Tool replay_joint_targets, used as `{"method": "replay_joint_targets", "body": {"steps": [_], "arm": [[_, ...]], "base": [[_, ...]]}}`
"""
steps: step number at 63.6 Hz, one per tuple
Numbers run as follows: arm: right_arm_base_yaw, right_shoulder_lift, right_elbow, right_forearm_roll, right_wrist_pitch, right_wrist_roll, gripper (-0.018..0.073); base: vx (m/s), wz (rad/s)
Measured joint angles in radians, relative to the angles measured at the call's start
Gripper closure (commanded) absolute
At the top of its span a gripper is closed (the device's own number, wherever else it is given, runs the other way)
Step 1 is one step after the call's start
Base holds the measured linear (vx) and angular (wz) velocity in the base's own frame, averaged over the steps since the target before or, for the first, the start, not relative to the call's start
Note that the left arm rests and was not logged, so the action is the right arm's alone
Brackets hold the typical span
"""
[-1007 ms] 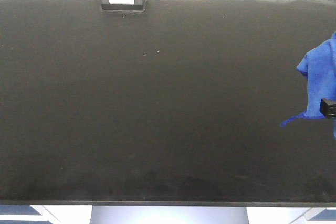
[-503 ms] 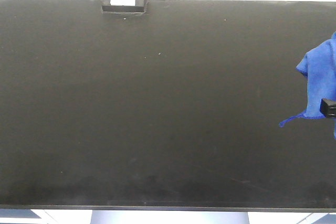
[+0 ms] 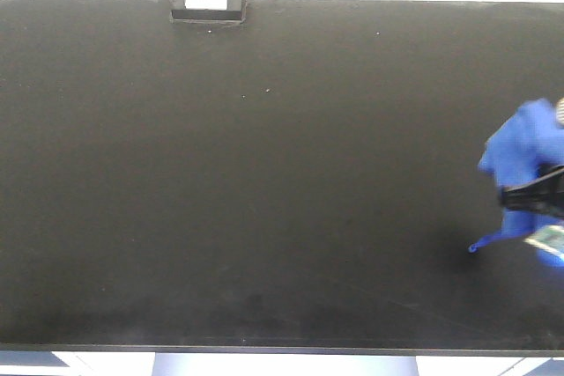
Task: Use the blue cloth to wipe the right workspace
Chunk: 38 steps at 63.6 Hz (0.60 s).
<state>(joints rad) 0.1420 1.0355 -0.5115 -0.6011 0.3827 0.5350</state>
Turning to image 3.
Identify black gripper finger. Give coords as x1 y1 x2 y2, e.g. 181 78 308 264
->
538 163 564 186
497 175 564 219

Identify blue cloth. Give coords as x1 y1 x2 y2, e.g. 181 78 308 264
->
467 98 564 268

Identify dark top bench with socket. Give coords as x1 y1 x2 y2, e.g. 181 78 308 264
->
0 0 564 376

